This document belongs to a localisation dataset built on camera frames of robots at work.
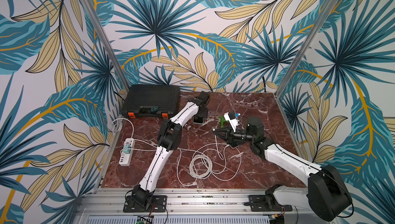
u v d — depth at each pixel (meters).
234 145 0.93
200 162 0.87
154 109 0.98
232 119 0.68
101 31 0.84
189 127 0.97
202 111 0.85
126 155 0.86
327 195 0.41
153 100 1.10
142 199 0.63
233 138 0.69
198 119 1.11
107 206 0.75
